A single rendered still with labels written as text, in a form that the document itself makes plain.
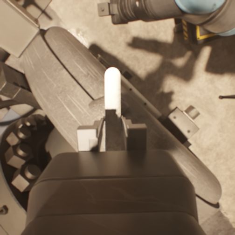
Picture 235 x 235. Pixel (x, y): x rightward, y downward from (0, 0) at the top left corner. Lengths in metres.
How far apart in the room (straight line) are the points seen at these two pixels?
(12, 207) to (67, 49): 0.39
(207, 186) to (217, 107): 1.17
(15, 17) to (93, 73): 0.20
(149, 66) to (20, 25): 0.94
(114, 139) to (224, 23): 0.34
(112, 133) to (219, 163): 1.63
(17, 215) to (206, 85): 1.31
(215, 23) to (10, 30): 0.41
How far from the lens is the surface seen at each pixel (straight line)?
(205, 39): 1.01
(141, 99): 0.64
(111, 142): 0.17
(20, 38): 0.43
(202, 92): 1.41
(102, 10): 0.53
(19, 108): 1.07
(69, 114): 0.28
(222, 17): 0.42
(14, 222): 0.54
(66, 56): 0.33
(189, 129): 0.57
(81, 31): 1.22
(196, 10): 0.35
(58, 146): 0.57
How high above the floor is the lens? 1.20
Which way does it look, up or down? 71 degrees down
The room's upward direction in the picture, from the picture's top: 166 degrees clockwise
